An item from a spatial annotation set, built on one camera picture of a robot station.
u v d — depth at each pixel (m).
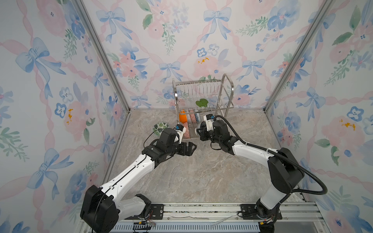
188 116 0.98
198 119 0.99
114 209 0.41
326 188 0.38
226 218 0.73
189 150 0.69
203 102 0.86
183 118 0.98
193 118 0.98
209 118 0.78
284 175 0.46
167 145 0.59
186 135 0.91
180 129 0.69
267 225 0.71
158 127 1.06
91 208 0.40
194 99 1.13
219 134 0.69
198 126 0.87
